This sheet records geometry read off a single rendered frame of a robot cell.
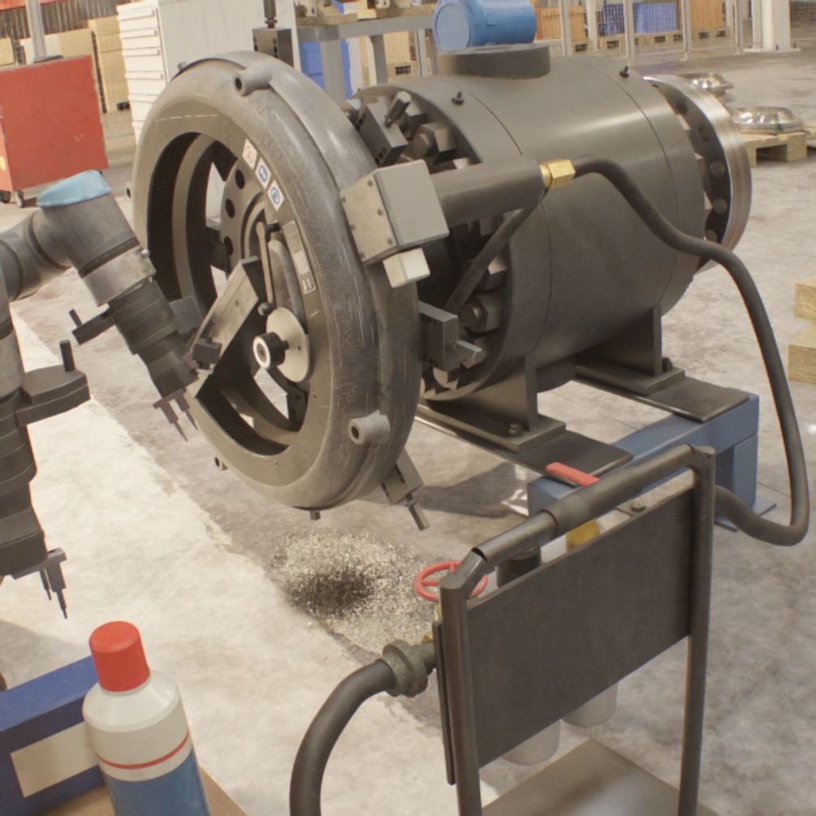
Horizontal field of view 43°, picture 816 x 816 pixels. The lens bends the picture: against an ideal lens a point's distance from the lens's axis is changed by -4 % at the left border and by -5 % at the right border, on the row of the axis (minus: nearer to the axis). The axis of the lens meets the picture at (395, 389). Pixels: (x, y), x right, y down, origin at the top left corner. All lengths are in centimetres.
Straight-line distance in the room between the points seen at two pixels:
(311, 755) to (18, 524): 35
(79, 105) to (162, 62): 169
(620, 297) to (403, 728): 84
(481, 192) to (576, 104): 52
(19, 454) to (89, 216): 58
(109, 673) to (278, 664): 118
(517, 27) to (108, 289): 121
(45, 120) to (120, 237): 566
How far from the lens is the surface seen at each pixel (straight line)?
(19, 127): 696
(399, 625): 189
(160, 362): 138
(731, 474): 214
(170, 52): 550
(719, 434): 205
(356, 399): 149
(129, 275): 137
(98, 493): 259
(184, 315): 184
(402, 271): 136
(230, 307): 167
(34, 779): 89
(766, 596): 195
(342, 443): 155
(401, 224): 135
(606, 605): 116
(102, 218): 137
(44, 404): 84
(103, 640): 68
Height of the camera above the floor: 105
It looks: 21 degrees down
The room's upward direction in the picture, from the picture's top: 6 degrees counter-clockwise
